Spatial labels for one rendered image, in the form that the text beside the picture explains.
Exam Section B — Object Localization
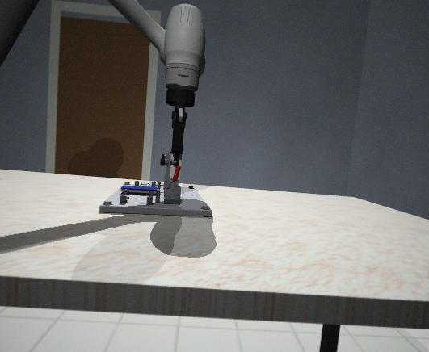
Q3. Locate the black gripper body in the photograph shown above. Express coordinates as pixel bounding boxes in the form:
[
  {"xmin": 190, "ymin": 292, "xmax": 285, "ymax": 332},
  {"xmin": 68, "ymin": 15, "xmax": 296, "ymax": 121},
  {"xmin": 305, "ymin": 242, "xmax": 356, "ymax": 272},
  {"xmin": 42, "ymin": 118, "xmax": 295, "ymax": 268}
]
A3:
[{"xmin": 166, "ymin": 88, "xmax": 195, "ymax": 114}]

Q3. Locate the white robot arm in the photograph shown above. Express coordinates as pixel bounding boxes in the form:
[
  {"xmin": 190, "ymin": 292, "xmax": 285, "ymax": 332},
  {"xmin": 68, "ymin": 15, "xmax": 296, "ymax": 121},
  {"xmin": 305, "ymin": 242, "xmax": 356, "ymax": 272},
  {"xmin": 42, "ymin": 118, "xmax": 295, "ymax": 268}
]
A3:
[{"xmin": 0, "ymin": 0, "xmax": 205, "ymax": 92}]

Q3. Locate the blue flat plate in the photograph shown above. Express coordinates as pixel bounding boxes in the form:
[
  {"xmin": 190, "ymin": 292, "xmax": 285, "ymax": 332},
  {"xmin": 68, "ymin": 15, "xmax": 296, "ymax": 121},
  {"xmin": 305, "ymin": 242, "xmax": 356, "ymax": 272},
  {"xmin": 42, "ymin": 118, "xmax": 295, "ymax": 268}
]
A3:
[{"xmin": 120, "ymin": 185, "xmax": 157, "ymax": 194}]

